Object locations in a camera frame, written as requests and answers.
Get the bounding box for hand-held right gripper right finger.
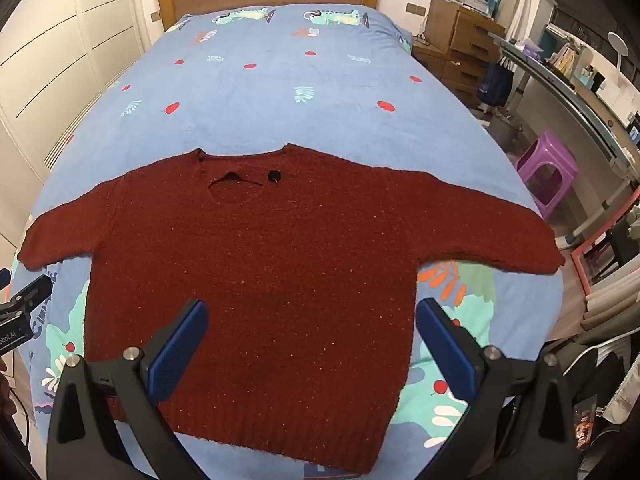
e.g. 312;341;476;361
416;298;583;480

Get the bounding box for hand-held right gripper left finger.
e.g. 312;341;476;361
46;299;210;480

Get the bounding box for dark red knit sweater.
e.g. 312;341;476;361
17;143;566;476

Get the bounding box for purple plastic stool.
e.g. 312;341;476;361
516;130;580;220

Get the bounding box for white wardrobe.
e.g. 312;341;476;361
0;0;161;196

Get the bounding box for blue printed blanket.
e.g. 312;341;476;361
10;2;566;480

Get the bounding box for navy tote bag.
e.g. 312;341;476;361
477;57;516;107

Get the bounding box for long study desk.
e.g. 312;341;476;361
487;32;640;251

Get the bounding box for cardboard boxes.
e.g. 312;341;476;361
415;0;507;108

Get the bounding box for row of books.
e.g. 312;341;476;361
550;42;587;75

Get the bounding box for white desk lamp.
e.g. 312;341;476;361
606;31;632;81

